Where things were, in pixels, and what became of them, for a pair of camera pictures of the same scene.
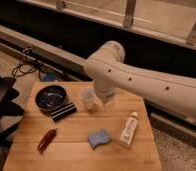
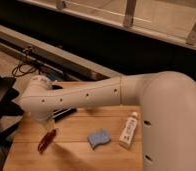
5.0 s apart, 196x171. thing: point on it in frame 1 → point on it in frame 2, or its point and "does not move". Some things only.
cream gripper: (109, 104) → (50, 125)
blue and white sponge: (101, 137) does not move
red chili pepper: (46, 139) does not move
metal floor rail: (68, 66) does not move
